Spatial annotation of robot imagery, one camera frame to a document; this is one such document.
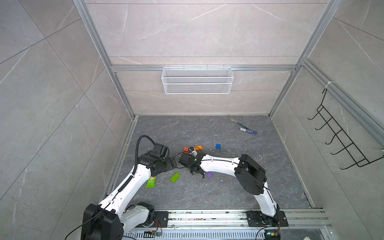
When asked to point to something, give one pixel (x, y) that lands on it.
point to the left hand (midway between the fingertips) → (168, 162)
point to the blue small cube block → (218, 146)
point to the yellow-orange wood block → (199, 147)
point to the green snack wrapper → (151, 182)
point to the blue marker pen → (248, 131)
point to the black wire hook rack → (340, 135)
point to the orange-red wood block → (186, 150)
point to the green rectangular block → (175, 177)
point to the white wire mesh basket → (197, 80)
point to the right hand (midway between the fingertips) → (200, 163)
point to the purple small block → (209, 174)
